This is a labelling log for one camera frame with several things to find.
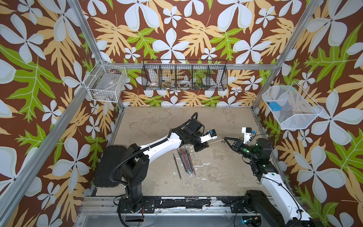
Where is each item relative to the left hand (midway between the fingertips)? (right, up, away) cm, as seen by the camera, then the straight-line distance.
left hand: (207, 142), depth 82 cm
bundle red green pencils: (-11, -14, +7) cm, 19 cm away
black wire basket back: (-15, +45, +15) cm, 49 cm away
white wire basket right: (+50, +21, +2) cm, 54 cm away
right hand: (+9, +2, -6) cm, 11 cm away
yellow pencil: (+5, +2, -5) cm, 7 cm away
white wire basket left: (-62, +36, +4) cm, 72 cm away
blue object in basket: (+43, +21, +4) cm, 48 cm away
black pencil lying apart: (-18, -17, +6) cm, 25 cm away
